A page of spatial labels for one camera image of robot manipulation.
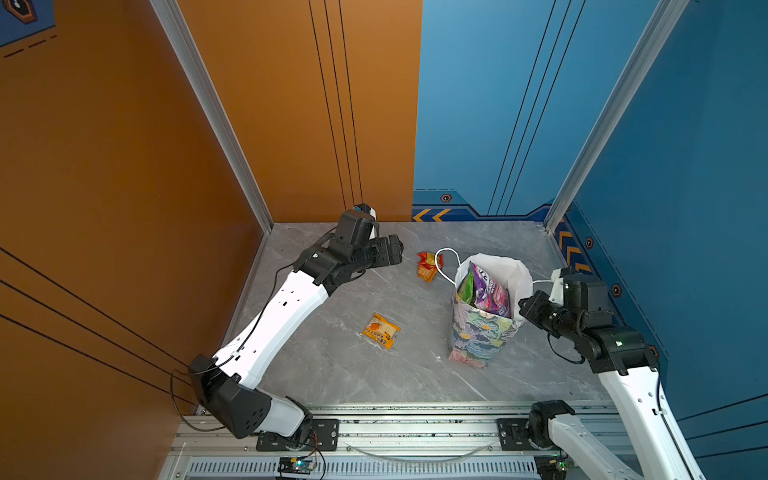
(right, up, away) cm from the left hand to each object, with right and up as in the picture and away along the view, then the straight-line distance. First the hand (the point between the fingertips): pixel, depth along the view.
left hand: (391, 244), depth 74 cm
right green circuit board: (+38, -53, -3) cm, 66 cm away
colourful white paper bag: (+21, -22, -2) cm, 31 cm away
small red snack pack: (+13, -5, +32) cm, 34 cm away
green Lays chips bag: (+20, -12, +5) cm, 24 cm away
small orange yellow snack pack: (-3, -26, +16) cm, 31 cm away
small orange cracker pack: (+12, -10, +31) cm, 35 cm away
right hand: (+30, -13, -3) cm, 33 cm away
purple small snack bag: (+25, -13, 0) cm, 28 cm away
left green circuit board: (-23, -53, -3) cm, 58 cm away
